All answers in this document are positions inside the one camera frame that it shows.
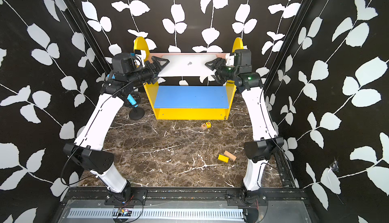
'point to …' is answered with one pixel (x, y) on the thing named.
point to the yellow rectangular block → (223, 158)
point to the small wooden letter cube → (203, 126)
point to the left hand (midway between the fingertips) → (167, 63)
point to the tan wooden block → (230, 155)
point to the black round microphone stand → (136, 113)
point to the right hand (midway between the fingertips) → (205, 64)
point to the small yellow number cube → (208, 124)
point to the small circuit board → (124, 212)
